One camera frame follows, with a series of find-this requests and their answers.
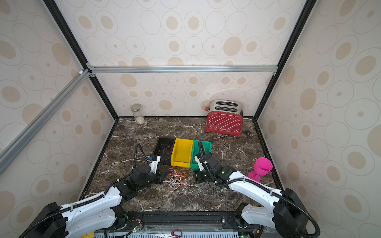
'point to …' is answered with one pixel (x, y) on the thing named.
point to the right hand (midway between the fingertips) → (198, 174)
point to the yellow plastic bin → (181, 152)
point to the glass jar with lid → (137, 111)
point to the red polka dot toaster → (225, 116)
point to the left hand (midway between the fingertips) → (172, 171)
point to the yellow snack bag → (90, 235)
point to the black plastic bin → (162, 142)
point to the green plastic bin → (196, 149)
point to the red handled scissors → (172, 234)
